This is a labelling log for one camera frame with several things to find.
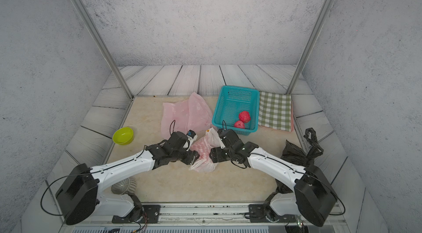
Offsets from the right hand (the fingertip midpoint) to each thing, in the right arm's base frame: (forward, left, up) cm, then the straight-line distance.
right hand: (216, 154), depth 81 cm
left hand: (+1, +9, -1) cm, 10 cm away
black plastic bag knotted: (-3, -35, +6) cm, 36 cm away
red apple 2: (+21, -13, -5) cm, 26 cm away
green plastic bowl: (+15, +56, -8) cm, 59 cm away
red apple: (+27, -17, -4) cm, 32 cm away
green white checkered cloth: (+36, -38, -10) cm, 54 cm away
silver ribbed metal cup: (-14, +40, -1) cm, 42 cm away
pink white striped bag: (+4, +7, +1) cm, 8 cm away
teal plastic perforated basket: (+40, -14, -10) cm, 43 cm away
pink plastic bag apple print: (+29, +16, -4) cm, 33 cm away
